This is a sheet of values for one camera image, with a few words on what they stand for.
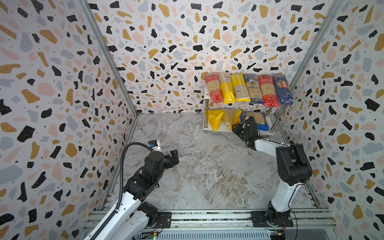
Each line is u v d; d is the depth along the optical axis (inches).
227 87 32.2
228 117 39.7
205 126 41.5
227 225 28.8
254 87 33.0
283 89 32.2
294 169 20.0
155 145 25.1
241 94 31.4
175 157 26.4
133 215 24.1
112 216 17.1
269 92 32.1
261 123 39.6
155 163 21.0
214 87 32.7
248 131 30.9
